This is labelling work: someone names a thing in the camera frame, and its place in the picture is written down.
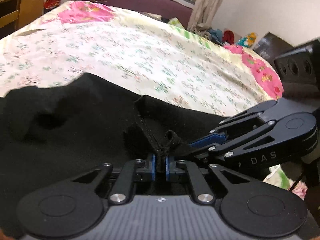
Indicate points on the beige curtain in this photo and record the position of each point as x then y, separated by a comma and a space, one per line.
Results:
203, 13

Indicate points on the pile of colourful clothes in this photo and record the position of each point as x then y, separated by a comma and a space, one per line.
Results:
228, 37

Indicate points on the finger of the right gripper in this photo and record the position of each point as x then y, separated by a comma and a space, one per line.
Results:
251, 111
252, 138

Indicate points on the dark brown cabinet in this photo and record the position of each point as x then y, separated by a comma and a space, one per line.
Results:
271, 46

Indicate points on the dark red headboard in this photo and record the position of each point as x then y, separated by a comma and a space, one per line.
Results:
168, 9

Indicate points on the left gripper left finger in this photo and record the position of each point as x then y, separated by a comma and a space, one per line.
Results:
69, 208

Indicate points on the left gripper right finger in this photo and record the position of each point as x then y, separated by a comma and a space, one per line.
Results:
247, 205

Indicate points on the black pants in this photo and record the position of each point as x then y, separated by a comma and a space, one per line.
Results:
49, 134

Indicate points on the floral bed sheet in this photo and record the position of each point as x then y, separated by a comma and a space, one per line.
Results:
138, 53

